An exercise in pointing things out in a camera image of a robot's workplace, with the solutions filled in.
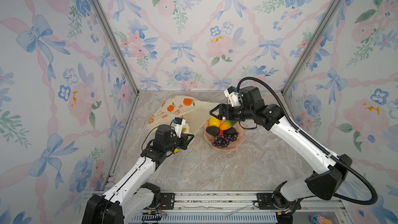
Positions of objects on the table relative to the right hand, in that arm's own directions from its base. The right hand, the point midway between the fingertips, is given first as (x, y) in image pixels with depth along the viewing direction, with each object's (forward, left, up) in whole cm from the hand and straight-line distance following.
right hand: (214, 112), depth 71 cm
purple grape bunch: (-3, -6, -23) cm, 24 cm away
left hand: (-5, +10, -13) cm, 17 cm away
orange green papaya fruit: (+7, -8, -21) cm, 24 cm away
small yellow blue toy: (-7, +21, -27) cm, 35 cm away
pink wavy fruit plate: (-3, -12, -27) cm, 30 cm away
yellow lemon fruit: (+8, -1, -20) cm, 22 cm away
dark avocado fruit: (+3, 0, -22) cm, 22 cm away
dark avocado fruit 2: (+5, -11, -24) cm, 27 cm away
